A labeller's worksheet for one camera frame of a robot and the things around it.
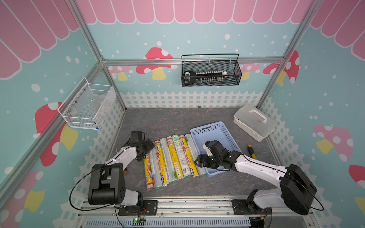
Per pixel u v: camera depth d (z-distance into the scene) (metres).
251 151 0.94
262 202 0.60
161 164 0.87
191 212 0.74
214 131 1.05
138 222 0.73
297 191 0.42
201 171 0.83
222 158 0.64
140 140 0.77
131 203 0.61
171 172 0.83
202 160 0.74
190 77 0.89
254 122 0.97
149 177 0.81
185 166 0.85
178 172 0.83
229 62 0.91
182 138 0.97
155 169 0.83
